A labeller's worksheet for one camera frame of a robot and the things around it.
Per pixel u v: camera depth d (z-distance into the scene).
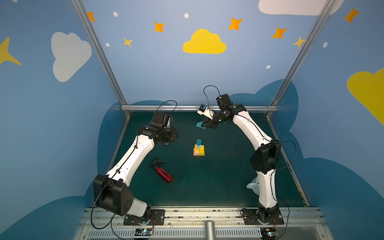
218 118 0.77
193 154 0.98
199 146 0.94
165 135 0.66
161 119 0.62
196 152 0.97
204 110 0.76
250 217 0.75
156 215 0.75
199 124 0.88
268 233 0.71
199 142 0.91
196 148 0.96
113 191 0.40
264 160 0.55
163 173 0.86
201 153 0.97
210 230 0.69
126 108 1.16
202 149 0.96
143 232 0.70
